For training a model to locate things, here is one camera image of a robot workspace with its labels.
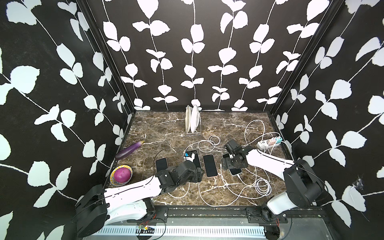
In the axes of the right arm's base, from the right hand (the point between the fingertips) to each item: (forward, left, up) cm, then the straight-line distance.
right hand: (229, 162), depth 90 cm
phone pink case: (-2, +12, -3) cm, 12 cm away
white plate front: (+24, +21, +13) cm, 35 cm away
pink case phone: (0, +43, -5) cm, 43 cm away
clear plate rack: (+25, +20, -2) cm, 32 cm away
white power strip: (+14, -31, +3) cm, 34 cm away
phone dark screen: (+2, +20, -2) cm, 20 cm away
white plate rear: (+37, +27, +5) cm, 46 cm away
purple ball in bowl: (-11, +61, +5) cm, 62 cm away
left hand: (-9, +17, +8) cm, 21 cm away
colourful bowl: (-14, +65, +2) cm, 67 cm away
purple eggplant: (+6, +64, +2) cm, 64 cm away
